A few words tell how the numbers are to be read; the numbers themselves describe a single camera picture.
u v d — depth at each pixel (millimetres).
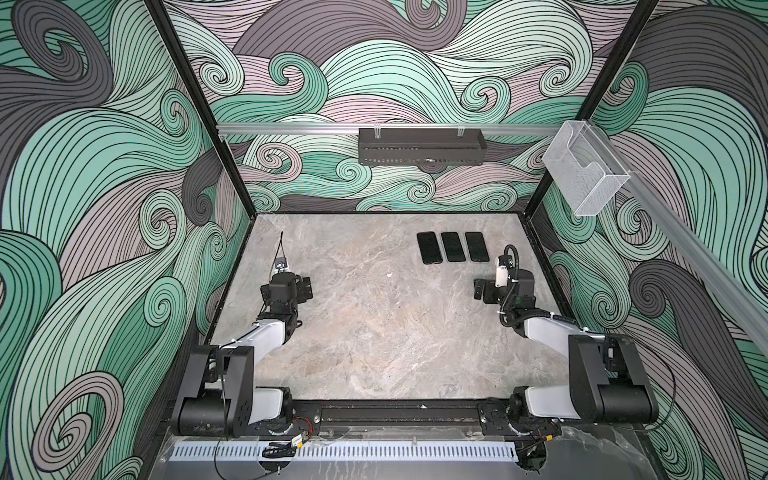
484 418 728
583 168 794
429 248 1093
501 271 831
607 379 427
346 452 760
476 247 1093
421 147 951
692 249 586
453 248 1074
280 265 776
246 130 956
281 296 690
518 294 698
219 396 419
